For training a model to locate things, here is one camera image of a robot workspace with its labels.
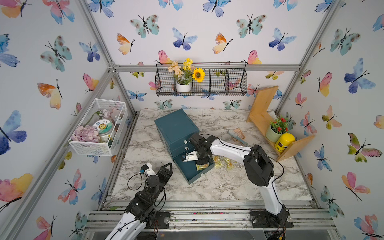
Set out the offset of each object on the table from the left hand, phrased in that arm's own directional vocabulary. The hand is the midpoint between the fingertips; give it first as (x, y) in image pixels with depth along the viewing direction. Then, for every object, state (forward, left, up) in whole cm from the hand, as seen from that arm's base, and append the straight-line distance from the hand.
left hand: (172, 165), depth 81 cm
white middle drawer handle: (+11, -7, 0) cm, 13 cm away
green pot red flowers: (+17, -59, +8) cm, 62 cm away
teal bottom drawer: (+1, -8, -8) cm, 12 cm away
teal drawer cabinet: (+16, -2, +11) cm, 19 cm away
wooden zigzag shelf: (+36, -57, -3) cm, 68 cm away
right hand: (+9, -14, -7) cm, 18 cm away
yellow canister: (+10, -62, +6) cm, 63 cm away
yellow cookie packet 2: (+3, -16, -9) cm, 19 cm away
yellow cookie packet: (+7, -27, -10) cm, 29 cm away
